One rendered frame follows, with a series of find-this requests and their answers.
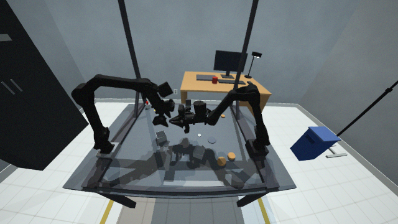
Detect white open-top square box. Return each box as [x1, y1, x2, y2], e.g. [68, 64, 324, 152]
[156, 131, 167, 143]

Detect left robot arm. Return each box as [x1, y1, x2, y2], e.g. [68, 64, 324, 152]
[193, 84, 270, 150]

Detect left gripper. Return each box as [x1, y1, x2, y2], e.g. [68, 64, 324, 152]
[170, 105, 197, 134]

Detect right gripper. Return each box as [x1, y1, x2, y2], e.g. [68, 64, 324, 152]
[151, 99, 171, 127]

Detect grey-blue flat round disc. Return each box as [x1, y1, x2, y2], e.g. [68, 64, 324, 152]
[208, 136, 216, 144]

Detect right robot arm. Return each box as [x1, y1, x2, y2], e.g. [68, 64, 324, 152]
[72, 74, 175, 154]

